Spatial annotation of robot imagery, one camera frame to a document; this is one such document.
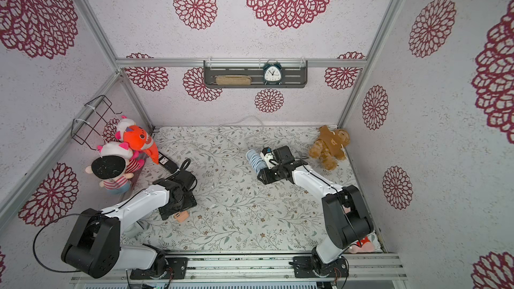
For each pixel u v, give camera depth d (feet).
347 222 1.47
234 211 2.88
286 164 2.26
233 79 2.87
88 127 2.49
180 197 2.13
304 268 2.39
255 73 2.97
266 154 2.67
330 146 3.36
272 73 2.95
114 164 2.55
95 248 1.38
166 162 3.32
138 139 2.93
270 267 2.49
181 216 2.67
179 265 2.44
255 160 2.94
